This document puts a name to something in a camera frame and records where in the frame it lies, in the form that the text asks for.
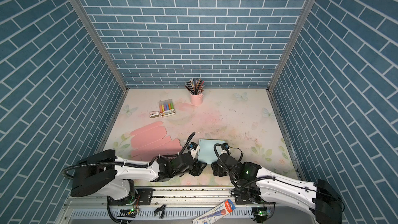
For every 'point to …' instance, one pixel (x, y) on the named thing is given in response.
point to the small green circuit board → (129, 212)
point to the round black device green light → (260, 213)
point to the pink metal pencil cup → (196, 100)
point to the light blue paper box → (206, 153)
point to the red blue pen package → (216, 213)
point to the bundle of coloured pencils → (195, 86)
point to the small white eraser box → (154, 114)
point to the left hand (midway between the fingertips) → (203, 165)
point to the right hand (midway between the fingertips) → (214, 164)
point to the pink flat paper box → (147, 142)
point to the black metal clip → (160, 209)
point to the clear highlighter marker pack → (166, 108)
